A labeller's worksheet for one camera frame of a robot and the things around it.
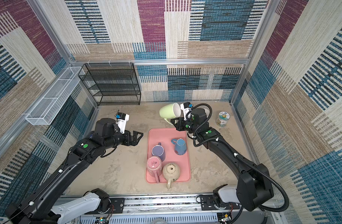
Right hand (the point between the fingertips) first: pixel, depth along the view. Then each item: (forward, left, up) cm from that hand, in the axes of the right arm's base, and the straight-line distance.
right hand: (172, 122), depth 78 cm
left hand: (-7, +18, +2) cm, 19 cm away
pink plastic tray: (+6, +5, -24) cm, 25 cm away
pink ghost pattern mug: (-20, +10, -13) cm, 26 cm away
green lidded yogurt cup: (+15, -36, -16) cm, 43 cm away
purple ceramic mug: (-5, +10, -23) cm, 26 cm away
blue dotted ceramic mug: (-7, -5, -17) cm, 19 cm away
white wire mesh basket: (+2, +63, +10) cm, 64 cm away
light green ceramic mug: (+7, +1, +2) cm, 7 cm away
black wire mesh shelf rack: (+44, +46, -7) cm, 64 cm away
